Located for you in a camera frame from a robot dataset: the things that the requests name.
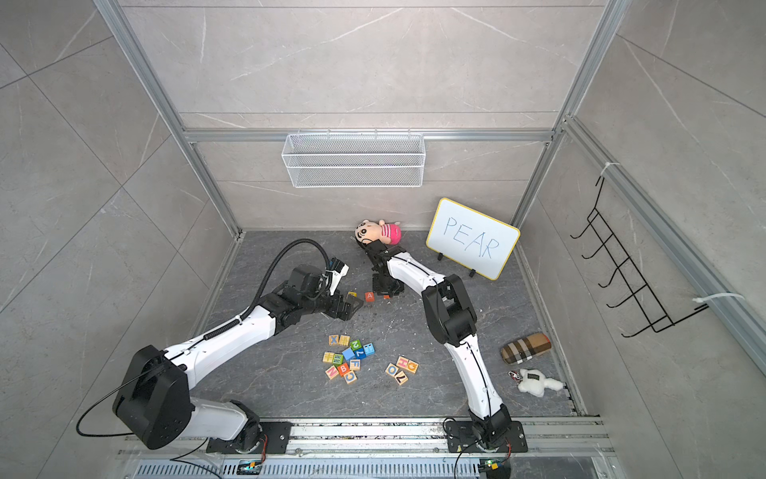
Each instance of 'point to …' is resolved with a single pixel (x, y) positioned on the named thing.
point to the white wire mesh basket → (353, 161)
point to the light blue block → (369, 348)
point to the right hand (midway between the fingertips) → (388, 291)
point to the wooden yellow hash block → (328, 357)
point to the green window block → (338, 359)
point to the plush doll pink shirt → (390, 234)
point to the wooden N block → (331, 372)
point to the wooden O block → (412, 366)
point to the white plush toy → (535, 382)
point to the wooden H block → (402, 361)
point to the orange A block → (369, 296)
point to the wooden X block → (333, 339)
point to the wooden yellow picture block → (344, 340)
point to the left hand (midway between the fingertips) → (355, 293)
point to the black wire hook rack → (653, 311)
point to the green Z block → (356, 344)
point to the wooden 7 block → (401, 377)
